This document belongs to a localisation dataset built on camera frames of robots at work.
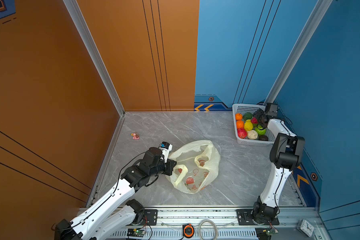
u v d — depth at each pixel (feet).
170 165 2.13
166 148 2.20
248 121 3.48
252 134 3.26
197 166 2.67
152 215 2.43
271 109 2.64
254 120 3.39
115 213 1.87
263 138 3.17
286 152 1.87
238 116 3.67
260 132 3.30
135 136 3.35
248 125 3.45
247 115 3.69
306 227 2.28
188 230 2.21
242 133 3.26
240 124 3.45
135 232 2.31
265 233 2.28
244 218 2.38
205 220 2.48
